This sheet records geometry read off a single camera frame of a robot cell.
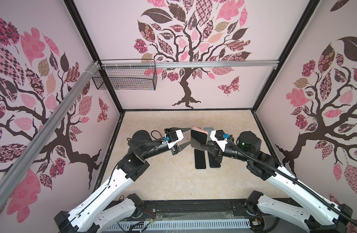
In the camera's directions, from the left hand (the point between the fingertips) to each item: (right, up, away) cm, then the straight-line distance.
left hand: (191, 134), depth 56 cm
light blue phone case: (+17, 0, +52) cm, 54 cm away
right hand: (+6, -4, +5) cm, 9 cm away
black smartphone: (+16, -21, +34) cm, 43 cm away
